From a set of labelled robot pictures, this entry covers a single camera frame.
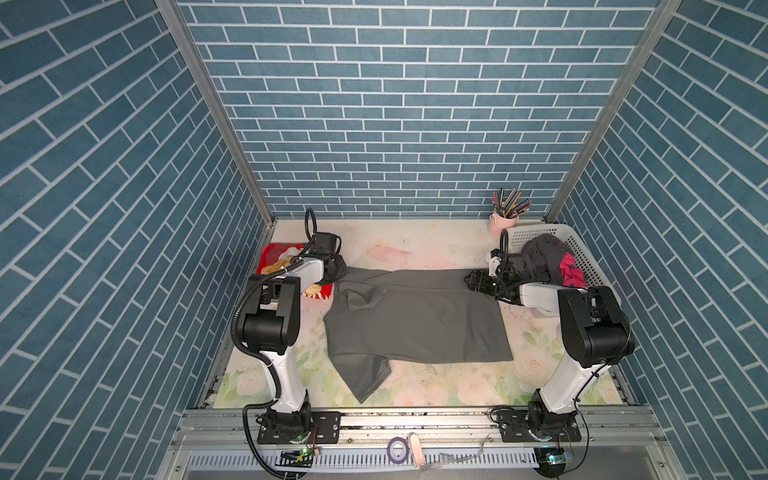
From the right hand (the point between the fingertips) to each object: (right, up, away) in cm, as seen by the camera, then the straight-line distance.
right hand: (473, 279), depth 100 cm
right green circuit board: (+11, -40, -30) cm, 51 cm away
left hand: (-45, +4, +2) cm, 46 cm away
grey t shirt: (-30, -12, -4) cm, 32 cm away
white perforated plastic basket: (+38, +2, -4) cm, 38 cm away
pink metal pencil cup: (+12, +20, +11) cm, 26 cm away
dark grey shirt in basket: (+21, +7, -3) cm, 23 cm away
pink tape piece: (-21, -36, -32) cm, 52 cm away
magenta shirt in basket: (+31, +2, -5) cm, 31 cm away
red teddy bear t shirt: (-69, +8, +2) cm, 69 cm away
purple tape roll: (-23, -37, -30) cm, 53 cm away
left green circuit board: (-48, -38, -29) cm, 68 cm away
